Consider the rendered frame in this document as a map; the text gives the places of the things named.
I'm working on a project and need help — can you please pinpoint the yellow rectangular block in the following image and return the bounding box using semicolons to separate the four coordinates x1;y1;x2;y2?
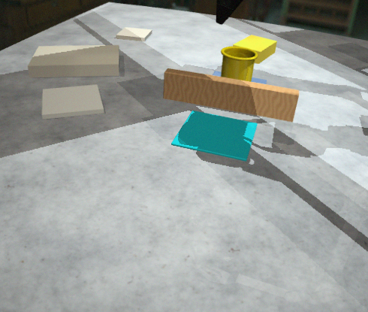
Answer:
233;35;277;64

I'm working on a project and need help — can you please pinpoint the cream flat rectangular slab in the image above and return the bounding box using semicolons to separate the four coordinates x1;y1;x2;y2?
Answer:
42;84;104;120

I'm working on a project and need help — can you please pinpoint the olive-yellow cup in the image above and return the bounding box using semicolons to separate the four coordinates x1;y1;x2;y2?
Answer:
221;46;258;82

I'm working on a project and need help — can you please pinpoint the cream flat rectangular block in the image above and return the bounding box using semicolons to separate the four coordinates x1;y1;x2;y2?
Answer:
116;28;152;41

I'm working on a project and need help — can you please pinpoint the brown wooden bar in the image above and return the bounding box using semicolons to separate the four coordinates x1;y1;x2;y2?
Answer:
163;68;300;122

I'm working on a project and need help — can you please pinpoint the beige flat box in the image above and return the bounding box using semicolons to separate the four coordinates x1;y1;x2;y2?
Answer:
28;45;119;77

